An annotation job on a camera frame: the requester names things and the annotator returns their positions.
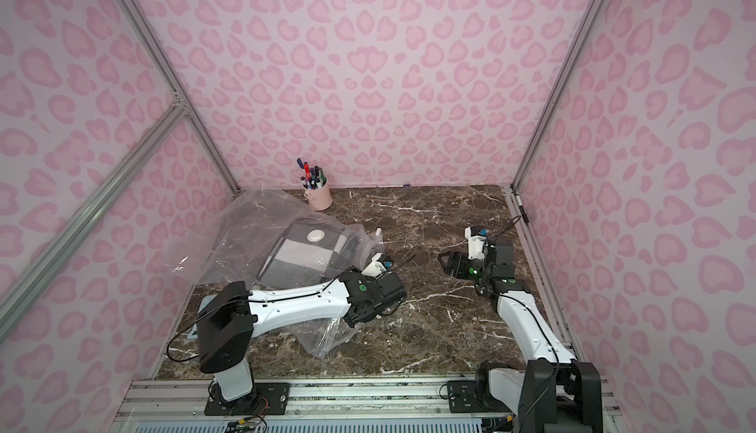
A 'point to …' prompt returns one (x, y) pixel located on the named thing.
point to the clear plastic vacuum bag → (255, 241)
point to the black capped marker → (316, 169)
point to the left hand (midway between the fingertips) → (351, 270)
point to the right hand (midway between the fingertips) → (449, 255)
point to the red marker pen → (306, 168)
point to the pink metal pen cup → (318, 194)
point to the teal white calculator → (207, 299)
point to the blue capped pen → (300, 162)
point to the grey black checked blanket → (307, 253)
